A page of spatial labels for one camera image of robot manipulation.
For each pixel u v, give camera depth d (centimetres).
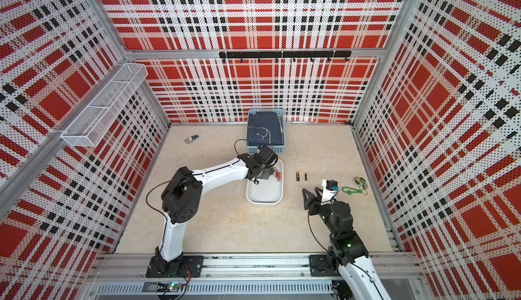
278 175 98
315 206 69
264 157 73
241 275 73
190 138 112
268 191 89
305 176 99
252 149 104
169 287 69
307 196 74
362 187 94
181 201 52
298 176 98
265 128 108
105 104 78
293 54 89
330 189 67
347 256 56
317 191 80
